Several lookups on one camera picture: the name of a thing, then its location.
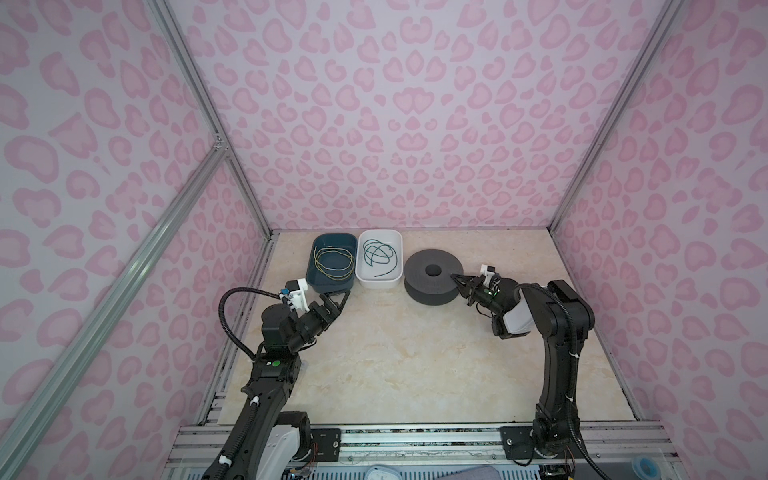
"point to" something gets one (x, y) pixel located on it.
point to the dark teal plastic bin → (332, 263)
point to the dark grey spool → (427, 277)
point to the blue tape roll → (646, 467)
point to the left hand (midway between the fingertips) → (346, 294)
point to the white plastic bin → (364, 273)
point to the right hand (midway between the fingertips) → (454, 275)
